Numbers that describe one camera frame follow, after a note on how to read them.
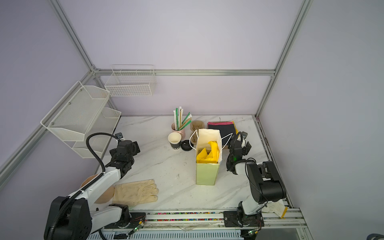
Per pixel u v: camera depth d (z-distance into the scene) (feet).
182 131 3.30
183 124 3.20
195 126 3.64
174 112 3.25
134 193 2.69
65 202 1.33
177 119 3.27
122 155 2.13
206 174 2.43
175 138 3.20
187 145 3.33
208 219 2.45
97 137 2.13
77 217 1.31
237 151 2.37
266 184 1.56
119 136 2.38
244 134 2.57
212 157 2.51
